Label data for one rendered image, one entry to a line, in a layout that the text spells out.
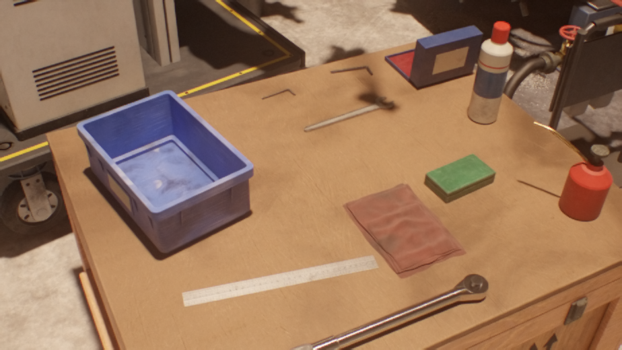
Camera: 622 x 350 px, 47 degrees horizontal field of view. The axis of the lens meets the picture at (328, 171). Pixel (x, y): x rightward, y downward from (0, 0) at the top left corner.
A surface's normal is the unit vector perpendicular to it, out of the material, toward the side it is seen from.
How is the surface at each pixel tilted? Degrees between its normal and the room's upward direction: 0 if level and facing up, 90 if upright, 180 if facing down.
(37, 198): 90
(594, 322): 90
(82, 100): 90
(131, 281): 0
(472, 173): 0
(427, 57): 95
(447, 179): 0
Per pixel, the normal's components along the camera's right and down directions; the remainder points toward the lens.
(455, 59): 0.47, 0.65
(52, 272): 0.04, -0.76
